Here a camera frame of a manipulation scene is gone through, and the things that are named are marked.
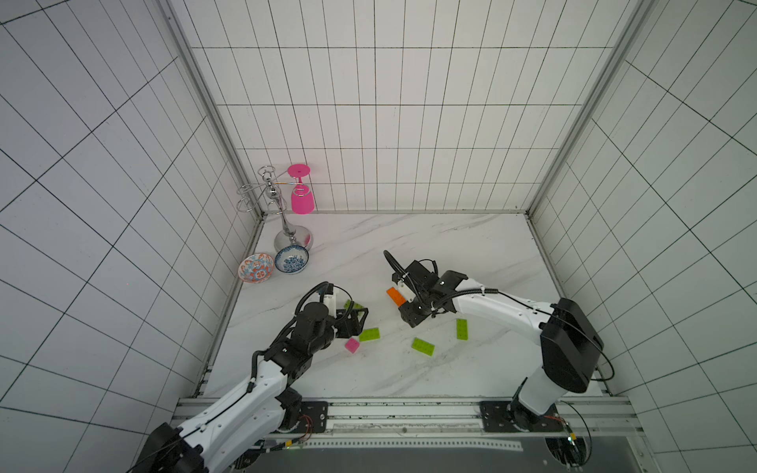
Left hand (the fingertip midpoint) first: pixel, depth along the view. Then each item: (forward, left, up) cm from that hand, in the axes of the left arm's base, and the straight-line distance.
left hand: (353, 316), depth 82 cm
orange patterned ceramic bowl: (+20, +37, -7) cm, 42 cm away
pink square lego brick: (-6, +1, -8) cm, 10 cm away
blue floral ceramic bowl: (+25, +25, -7) cm, 36 cm away
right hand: (+5, -16, -2) cm, 17 cm away
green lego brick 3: (-2, -4, -8) cm, 10 cm away
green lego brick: (-1, -33, -7) cm, 34 cm away
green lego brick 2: (-5, -20, -9) cm, 23 cm away
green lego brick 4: (+7, +1, -8) cm, 10 cm away
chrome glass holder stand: (+51, +44, -2) cm, 68 cm away
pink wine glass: (+41, +21, +6) cm, 46 cm away
